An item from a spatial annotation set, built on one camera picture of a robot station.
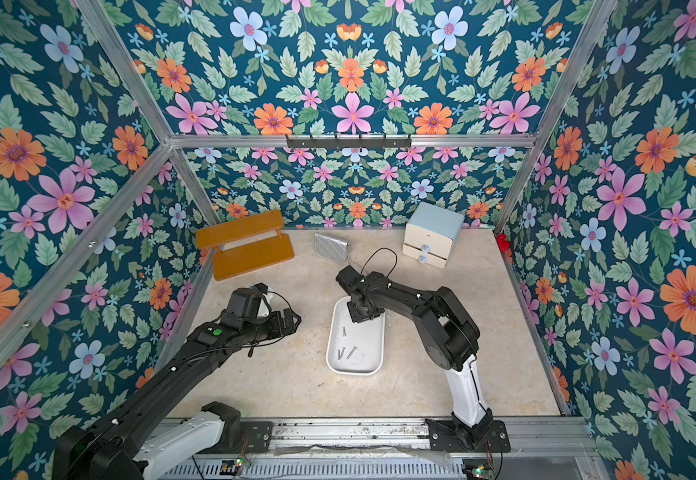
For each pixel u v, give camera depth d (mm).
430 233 1005
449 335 518
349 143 932
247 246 1149
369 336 900
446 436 736
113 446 396
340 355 877
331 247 1069
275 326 722
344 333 913
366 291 674
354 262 1084
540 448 728
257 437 735
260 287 753
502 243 1154
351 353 877
